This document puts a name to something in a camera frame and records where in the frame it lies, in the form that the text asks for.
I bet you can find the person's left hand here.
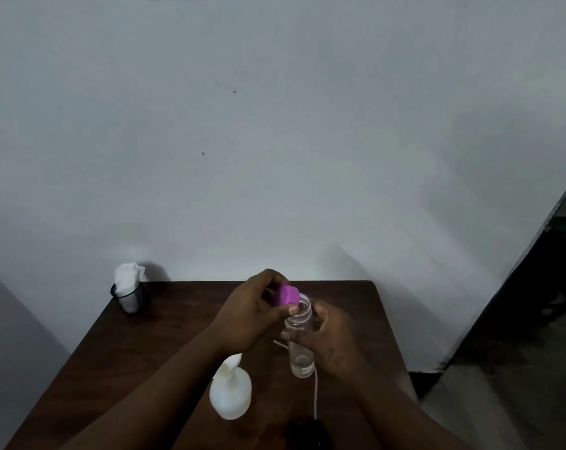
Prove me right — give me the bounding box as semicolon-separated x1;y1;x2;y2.
207;269;300;354

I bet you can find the person's right hand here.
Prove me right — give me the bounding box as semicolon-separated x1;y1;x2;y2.
281;299;361;381

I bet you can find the clear plastic water bottle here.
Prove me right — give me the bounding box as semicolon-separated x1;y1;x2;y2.
284;293;317;379

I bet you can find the purple bottle cap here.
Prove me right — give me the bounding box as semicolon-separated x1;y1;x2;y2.
266;284;300;308

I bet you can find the white spray bottle body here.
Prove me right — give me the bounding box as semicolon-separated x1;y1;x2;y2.
209;365;252;421

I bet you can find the black spray head with tube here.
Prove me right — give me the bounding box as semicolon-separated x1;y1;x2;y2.
272;339;336;450

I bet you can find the person's right forearm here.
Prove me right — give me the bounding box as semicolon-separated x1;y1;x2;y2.
353;365;471;450

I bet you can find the dark wooden table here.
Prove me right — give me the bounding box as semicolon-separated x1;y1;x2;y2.
4;281;420;450

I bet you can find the black mesh cup holder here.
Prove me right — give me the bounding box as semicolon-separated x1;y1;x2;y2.
110;281;145;314

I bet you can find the black cup with tissues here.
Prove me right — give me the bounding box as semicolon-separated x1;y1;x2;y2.
114;262;146;313

